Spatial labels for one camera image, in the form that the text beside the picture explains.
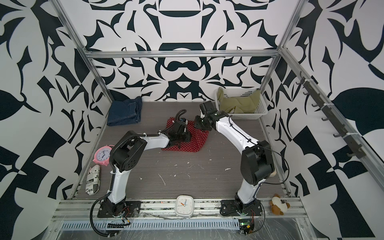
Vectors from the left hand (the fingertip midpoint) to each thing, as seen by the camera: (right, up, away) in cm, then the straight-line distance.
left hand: (193, 132), depth 99 cm
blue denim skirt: (-50, +13, +10) cm, 53 cm away
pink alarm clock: (-54, -12, -9) cm, 56 cm away
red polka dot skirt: (+3, -2, -12) cm, 12 cm away
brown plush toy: (+41, -34, -26) cm, 59 cm away
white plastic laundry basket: (+49, +15, +9) cm, 52 cm away
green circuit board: (+25, -40, -27) cm, 54 cm away
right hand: (+2, +6, -12) cm, 13 cm away
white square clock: (-4, -33, -26) cm, 42 cm away
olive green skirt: (+38, +19, +12) cm, 45 cm away
